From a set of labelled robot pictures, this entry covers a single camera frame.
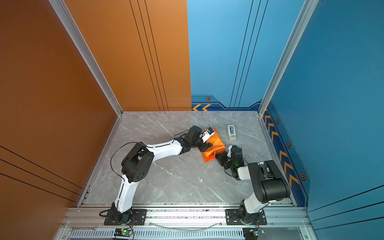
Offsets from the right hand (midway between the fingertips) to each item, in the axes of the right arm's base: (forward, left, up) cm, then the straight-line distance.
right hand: (215, 155), depth 93 cm
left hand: (+8, +3, +6) cm, 10 cm away
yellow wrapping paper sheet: (+2, -2, +6) cm, 6 cm away
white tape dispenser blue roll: (+17, -13, +2) cm, 21 cm away
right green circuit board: (-40, -15, -4) cm, 43 cm away
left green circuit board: (-40, +47, -3) cm, 61 cm away
